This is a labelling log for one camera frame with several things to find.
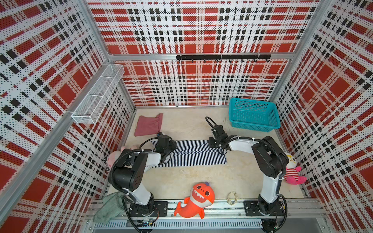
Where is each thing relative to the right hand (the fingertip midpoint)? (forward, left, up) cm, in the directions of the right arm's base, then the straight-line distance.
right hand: (212, 141), depth 99 cm
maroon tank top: (+14, +49, +1) cm, 51 cm away
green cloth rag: (-39, +55, +1) cm, 67 cm away
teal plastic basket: (+25, -34, -2) cm, 42 cm away
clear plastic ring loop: (-36, -6, +1) cm, 37 cm away
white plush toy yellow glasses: (-26, -41, +5) cm, 48 cm away
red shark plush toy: (-35, +8, +8) cm, 37 cm away
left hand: (-1, +25, 0) cm, 25 cm away
